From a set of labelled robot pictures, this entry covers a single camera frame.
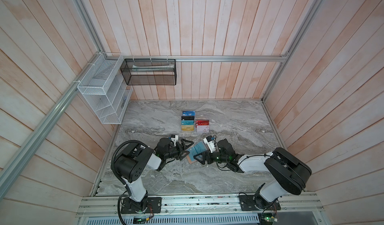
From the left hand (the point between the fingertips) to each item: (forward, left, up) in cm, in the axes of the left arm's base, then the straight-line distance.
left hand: (192, 149), depth 87 cm
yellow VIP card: (+18, +3, -3) cm, 18 cm away
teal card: (+2, -4, -5) cm, 7 cm away
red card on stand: (+20, -7, -1) cm, 22 cm away
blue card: (+24, +2, +5) cm, 24 cm away
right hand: (-3, -3, -1) cm, 5 cm away
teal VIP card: (+20, +2, 0) cm, 20 cm away
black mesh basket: (+49, +30, +20) cm, 61 cm away
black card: (+22, +3, +2) cm, 22 cm away
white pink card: (+17, -8, -4) cm, 19 cm away
